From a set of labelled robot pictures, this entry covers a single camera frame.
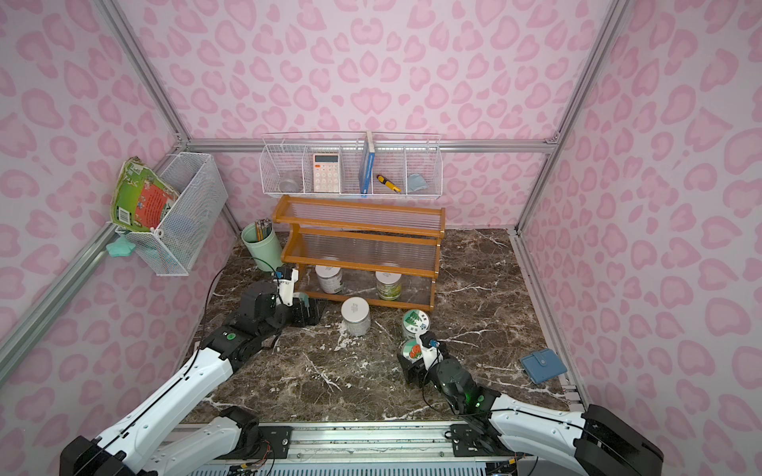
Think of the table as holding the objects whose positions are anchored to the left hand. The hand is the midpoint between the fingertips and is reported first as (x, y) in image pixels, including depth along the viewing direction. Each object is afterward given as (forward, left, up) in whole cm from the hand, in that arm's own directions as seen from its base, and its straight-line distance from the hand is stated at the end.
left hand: (312, 295), depth 79 cm
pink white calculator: (+37, -1, +12) cm, 39 cm away
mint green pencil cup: (+23, +20, -8) cm, 31 cm away
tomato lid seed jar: (-11, -27, -10) cm, 31 cm away
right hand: (-10, -27, -12) cm, 31 cm away
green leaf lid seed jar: (-3, -28, -11) cm, 30 cm away
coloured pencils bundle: (+27, +21, -2) cm, 34 cm away
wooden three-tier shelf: (+30, -11, -18) cm, 37 cm away
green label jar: (+9, -20, -9) cm, 24 cm away
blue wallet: (-13, -64, -17) cm, 67 cm away
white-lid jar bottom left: (+12, -1, -10) cm, 16 cm away
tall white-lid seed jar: (-1, -11, -9) cm, 14 cm away
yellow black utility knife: (+36, -20, +9) cm, 42 cm away
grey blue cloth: (+41, -30, +6) cm, 51 cm away
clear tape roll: (+36, +12, +8) cm, 39 cm away
